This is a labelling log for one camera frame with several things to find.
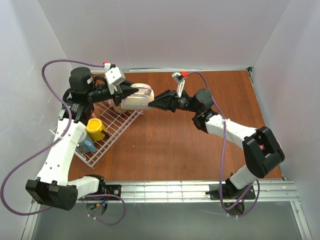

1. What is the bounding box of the iridescent cream mug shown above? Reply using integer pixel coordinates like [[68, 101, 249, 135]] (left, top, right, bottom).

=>
[[121, 83, 155, 110]]

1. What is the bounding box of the yellow mug black handle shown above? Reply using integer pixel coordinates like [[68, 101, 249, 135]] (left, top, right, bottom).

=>
[[86, 118, 110, 141]]

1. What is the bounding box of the pink ghost pattern mug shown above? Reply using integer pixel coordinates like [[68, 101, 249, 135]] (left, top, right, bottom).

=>
[[109, 99, 130, 114]]

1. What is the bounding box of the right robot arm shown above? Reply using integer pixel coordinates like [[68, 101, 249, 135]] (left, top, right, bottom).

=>
[[148, 88, 285, 198]]

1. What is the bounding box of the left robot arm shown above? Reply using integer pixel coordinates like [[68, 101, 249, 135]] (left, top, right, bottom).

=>
[[25, 63, 138, 211]]

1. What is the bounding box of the blue patterned mug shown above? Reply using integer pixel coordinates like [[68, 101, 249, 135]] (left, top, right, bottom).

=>
[[76, 140, 97, 154]]

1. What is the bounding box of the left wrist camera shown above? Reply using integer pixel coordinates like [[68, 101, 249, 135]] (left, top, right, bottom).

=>
[[105, 66, 126, 89]]

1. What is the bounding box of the white wire dish rack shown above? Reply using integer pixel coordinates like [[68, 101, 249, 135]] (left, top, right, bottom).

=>
[[49, 101, 144, 168]]

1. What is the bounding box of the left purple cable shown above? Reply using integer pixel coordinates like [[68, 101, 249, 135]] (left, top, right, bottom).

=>
[[0, 59, 106, 216]]

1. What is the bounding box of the purple cable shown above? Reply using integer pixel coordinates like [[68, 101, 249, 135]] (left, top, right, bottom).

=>
[[0, 59, 106, 216], [187, 71, 261, 218]]

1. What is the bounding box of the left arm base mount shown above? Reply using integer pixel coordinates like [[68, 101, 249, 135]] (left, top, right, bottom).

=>
[[76, 174, 122, 201]]

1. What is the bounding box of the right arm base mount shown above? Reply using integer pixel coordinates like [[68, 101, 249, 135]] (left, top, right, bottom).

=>
[[205, 180, 256, 200]]

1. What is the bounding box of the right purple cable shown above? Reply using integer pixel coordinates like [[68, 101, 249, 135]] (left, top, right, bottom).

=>
[[187, 71, 261, 218]]

